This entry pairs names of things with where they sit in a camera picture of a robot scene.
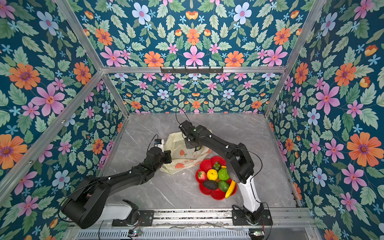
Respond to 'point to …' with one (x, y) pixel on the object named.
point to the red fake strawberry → (202, 175)
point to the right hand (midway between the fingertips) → (192, 142)
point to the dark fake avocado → (210, 185)
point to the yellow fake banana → (230, 189)
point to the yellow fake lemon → (212, 174)
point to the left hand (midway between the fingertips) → (173, 147)
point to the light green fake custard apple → (223, 174)
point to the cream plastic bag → (182, 157)
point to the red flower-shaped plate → (207, 164)
